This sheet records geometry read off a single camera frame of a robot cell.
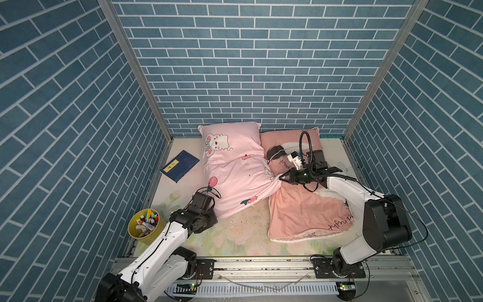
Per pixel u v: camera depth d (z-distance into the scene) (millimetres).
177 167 1050
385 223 451
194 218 578
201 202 642
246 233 840
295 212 858
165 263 495
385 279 747
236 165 909
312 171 705
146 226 728
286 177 829
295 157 823
